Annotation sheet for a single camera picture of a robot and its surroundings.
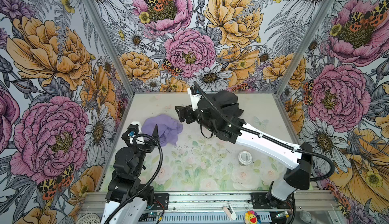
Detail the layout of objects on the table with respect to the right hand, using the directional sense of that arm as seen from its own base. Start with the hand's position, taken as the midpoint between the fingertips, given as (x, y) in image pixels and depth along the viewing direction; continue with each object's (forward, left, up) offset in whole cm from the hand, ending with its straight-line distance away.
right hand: (184, 109), depth 68 cm
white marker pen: (-35, -19, -32) cm, 51 cm away
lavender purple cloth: (+8, +12, -28) cm, 31 cm away
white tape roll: (-11, -31, -28) cm, 43 cm away
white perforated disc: (-36, +43, -29) cm, 63 cm away
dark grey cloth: (+25, -26, -23) cm, 43 cm away
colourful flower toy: (-37, -29, -33) cm, 58 cm away
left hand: (-6, +17, -6) cm, 19 cm away
